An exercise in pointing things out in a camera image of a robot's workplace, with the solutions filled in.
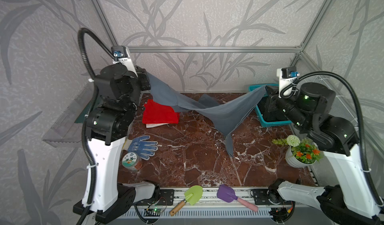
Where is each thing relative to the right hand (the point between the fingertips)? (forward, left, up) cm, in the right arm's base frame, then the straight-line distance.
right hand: (267, 82), depth 55 cm
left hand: (+3, +46, +7) cm, 47 cm away
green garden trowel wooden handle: (-30, +30, -48) cm, 64 cm away
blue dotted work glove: (-3, +65, -48) cm, 81 cm away
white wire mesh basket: (+1, -39, -16) cm, 42 cm away
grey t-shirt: (+1, +14, -20) cm, 24 cm away
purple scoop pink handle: (-29, +13, -47) cm, 57 cm away
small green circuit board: (-37, +50, -50) cm, 80 cm away
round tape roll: (-16, +62, -40) cm, 76 cm away
